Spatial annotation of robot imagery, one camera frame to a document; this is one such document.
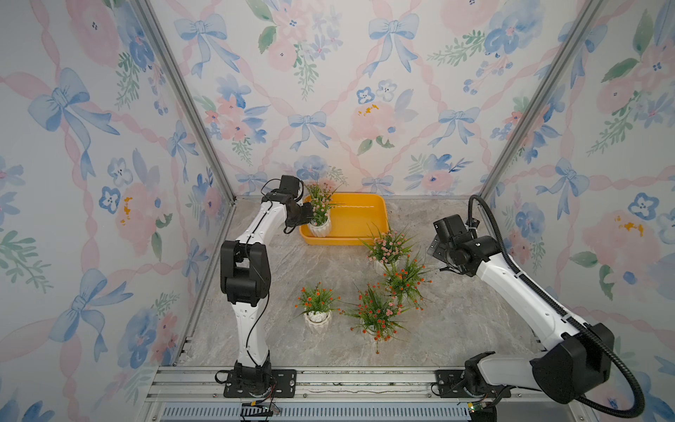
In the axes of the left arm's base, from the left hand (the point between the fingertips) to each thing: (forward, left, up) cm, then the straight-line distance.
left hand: (311, 215), depth 98 cm
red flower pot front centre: (-38, -21, +2) cm, 43 cm away
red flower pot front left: (-35, -5, +2) cm, 36 cm away
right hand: (-15, -43, +5) cm, 46 cm away
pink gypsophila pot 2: (-16, -26, +2) cm, 31 cm away
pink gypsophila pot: (0, -5, +8) cm, 9 cm away
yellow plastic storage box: (+12, -19, -16) cm, 27 cm away
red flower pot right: (-27, -30, 0) cm, 41 cm away
